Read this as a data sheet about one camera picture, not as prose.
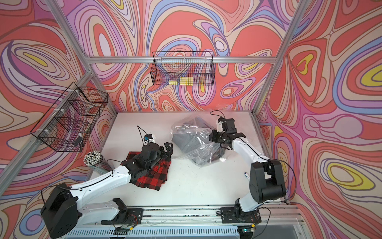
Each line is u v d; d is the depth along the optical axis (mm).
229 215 735
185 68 970
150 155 612
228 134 687
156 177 843
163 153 711
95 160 743
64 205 396
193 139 939
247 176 861
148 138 716
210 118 1076
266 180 447
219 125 822
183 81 822
